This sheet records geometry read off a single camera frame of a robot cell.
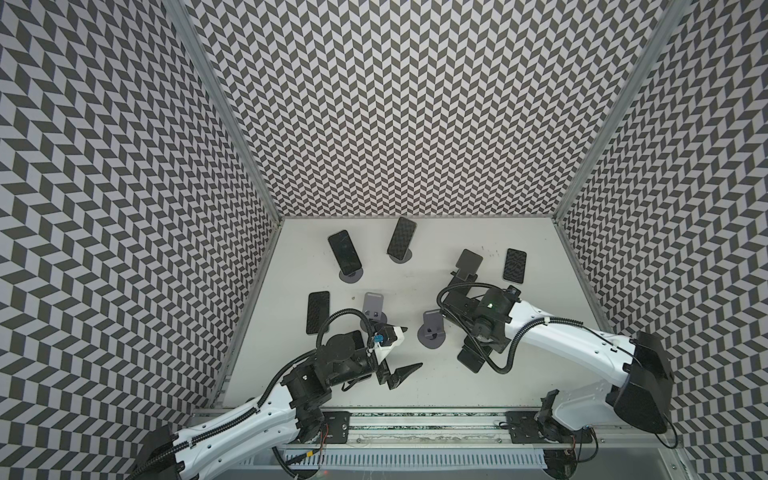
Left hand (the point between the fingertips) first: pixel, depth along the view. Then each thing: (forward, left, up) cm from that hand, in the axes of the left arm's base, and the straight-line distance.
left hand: (411, 349), depth 70 cm
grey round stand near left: (+16, +11, -10) cm, 21 cm away
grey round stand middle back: (+34, 0, -10) cm, 36 cm away
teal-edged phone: (+45, +1, -8) cm, 46 cm away
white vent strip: (-20, -1, -16) cm, 26 cm away
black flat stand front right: (+3, -17, -16) cm, 24 cm away
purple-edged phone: (+33, +20, -5) cm, 39 cm away
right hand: (+6, -20, -5) cm, 21 cm away
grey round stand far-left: (+29, +19, -14) cm, 37 cm away
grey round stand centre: (+8, -6, -10) cm, 15 cm away
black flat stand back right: (+29, -19, -7) cm, 36 cm away
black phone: (-3, -14, +13) cm, 19 cm away
